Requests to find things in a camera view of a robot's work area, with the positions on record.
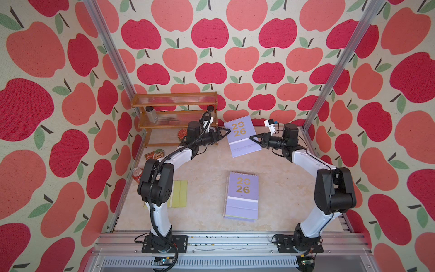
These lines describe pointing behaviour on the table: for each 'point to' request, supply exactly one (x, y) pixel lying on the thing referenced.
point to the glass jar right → (210, 109)
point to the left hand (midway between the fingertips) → (228, 137)
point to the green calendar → (178, 195)
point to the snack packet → (156, 154)
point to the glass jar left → (151, 114)
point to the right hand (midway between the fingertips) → (251, 141)
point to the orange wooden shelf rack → (173, 111)
